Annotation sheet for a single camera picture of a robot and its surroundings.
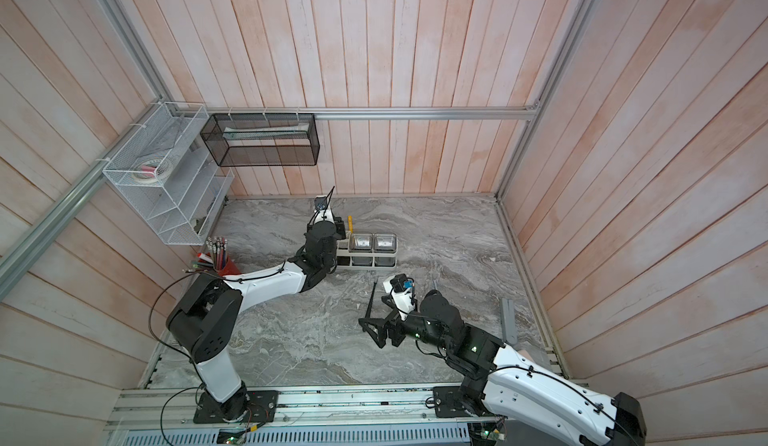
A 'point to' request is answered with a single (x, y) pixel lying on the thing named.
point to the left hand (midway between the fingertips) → (331, 212)
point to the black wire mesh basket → (262, 139)
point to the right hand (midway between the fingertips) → (372, 309)
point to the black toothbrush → (370, 299)
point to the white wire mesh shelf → (180, 208)
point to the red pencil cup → (225, 266)
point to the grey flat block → (509, 325)
